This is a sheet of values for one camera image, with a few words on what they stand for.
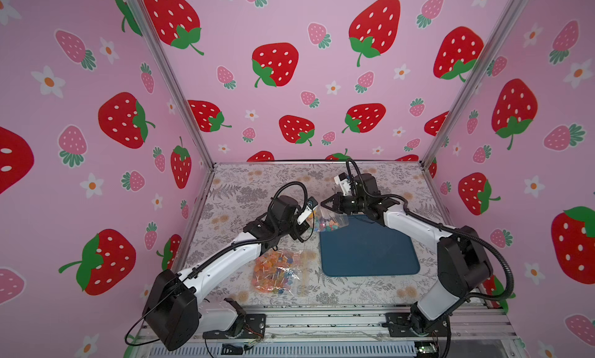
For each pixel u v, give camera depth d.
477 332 0.73
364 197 0.69
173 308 0.40
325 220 0.94
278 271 0.84
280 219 0.60
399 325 0.73
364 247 0.90
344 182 0.80
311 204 0.69
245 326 0.73
